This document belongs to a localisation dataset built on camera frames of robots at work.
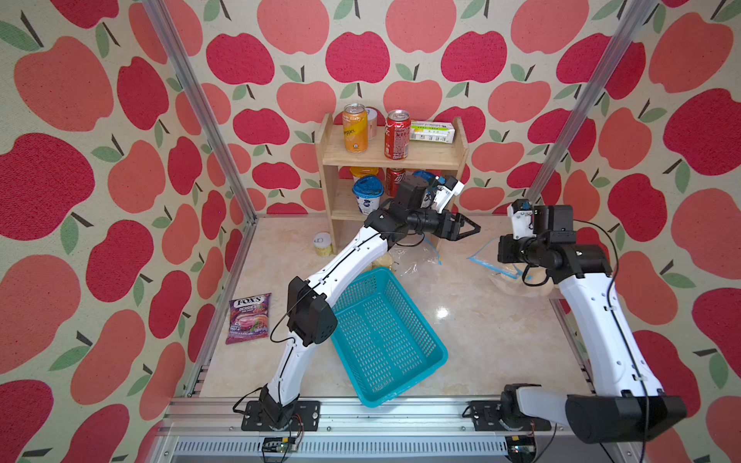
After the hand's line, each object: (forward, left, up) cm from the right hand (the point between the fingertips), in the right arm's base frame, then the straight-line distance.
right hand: (505, 250), depth 74 cm
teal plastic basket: (-16, +30, -29) cm, 44 cm away
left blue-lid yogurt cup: (+18, +38, +2) cm, 43 cm away
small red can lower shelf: (+25, +31, +3) cm, 40 cm away
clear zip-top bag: (+12, +23, -24) cm, 35 cm away
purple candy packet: (-15, +73, -24) cm, 78 cm away
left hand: (-1, +9, +6) cm, 11 cm away
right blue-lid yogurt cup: (+24, +21, +5) cm, 32 cm away
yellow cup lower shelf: (+28, +41, +2) cm, 49 cm away
